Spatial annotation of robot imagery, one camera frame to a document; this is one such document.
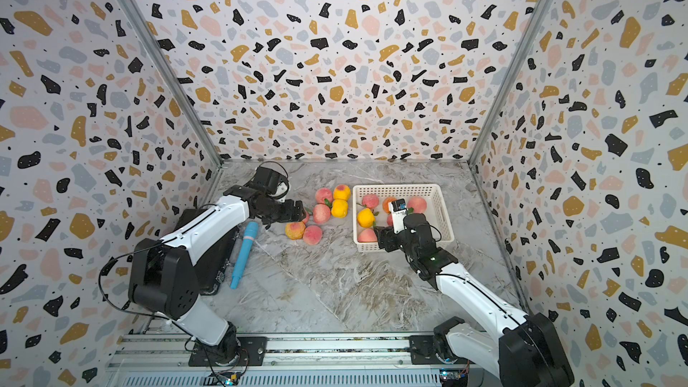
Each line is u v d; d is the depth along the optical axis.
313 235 0.91
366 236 0.91
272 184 0.72
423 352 0.73
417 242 0.63
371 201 1.03
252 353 0.73
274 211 0.76
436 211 1.03
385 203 1.06
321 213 0.98
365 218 0.97
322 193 1.03
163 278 0.45
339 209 1.00
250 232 0.95
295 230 0.93
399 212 0.72
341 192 1.04
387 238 0.73
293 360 0.73
